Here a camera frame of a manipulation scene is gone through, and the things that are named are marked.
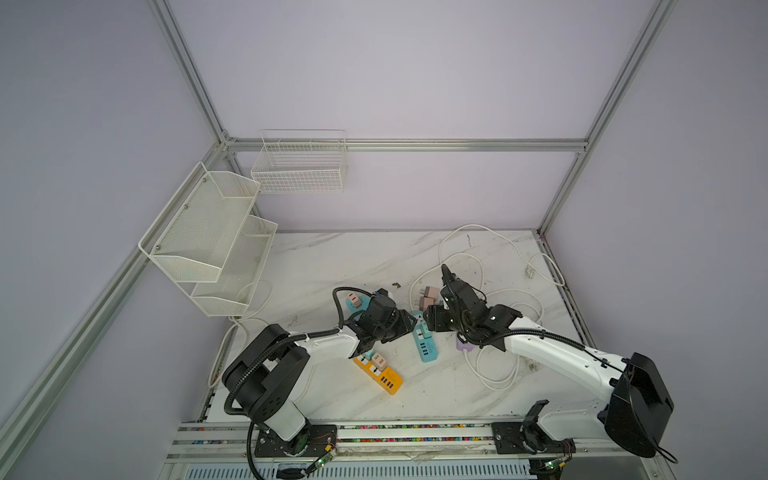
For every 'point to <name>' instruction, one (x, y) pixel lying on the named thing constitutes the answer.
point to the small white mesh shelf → (231, 294)
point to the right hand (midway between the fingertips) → (429, 314)
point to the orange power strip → (389, 378)
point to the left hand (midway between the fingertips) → (412, 324)
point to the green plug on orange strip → (369, 355)
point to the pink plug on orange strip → (379, 362)
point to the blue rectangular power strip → (426, 346)
